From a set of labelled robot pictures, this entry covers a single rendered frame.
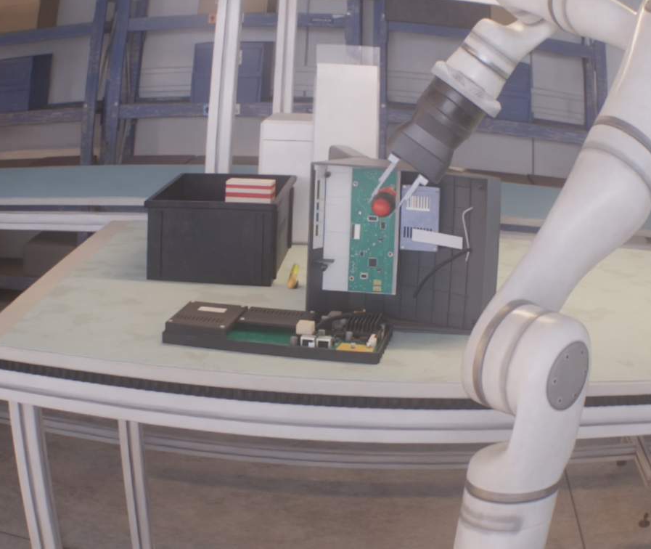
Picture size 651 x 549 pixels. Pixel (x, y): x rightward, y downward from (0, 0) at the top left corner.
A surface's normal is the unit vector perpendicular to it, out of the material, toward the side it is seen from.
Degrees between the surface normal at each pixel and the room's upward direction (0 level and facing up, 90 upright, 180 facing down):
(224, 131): 90
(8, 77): 90
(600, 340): 0
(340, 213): 90
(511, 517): 90
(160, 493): 0
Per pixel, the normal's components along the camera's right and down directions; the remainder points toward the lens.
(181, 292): 0.04, -0.97
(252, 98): -0.07, 0.22
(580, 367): 0.67, 0.21
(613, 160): -0.27, -0.35
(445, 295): -0.53, 0.17
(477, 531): -0.72, 0.13
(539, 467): 0.40, 0.23
